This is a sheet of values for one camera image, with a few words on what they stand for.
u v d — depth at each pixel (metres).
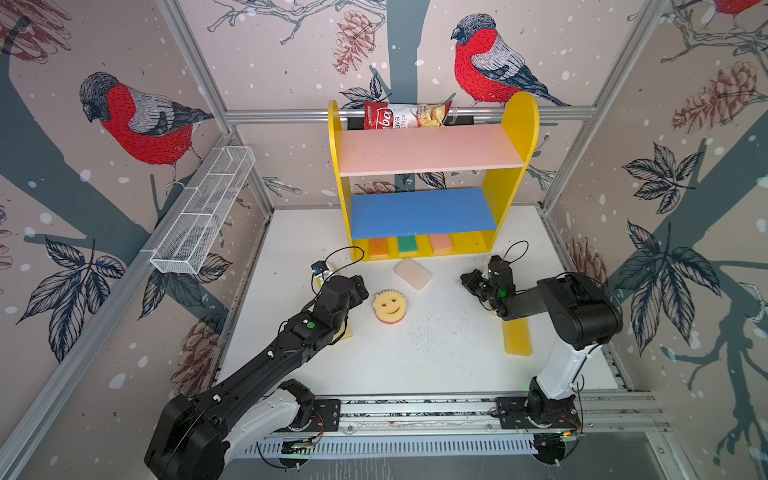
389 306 0.90
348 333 0.87
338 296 0.60
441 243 1.07
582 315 0.51
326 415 0.73
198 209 0.77
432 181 1.18
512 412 0.73
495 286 0.80
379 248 1.04
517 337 0.85
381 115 0.86
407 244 1.07
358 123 0.89
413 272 1.01
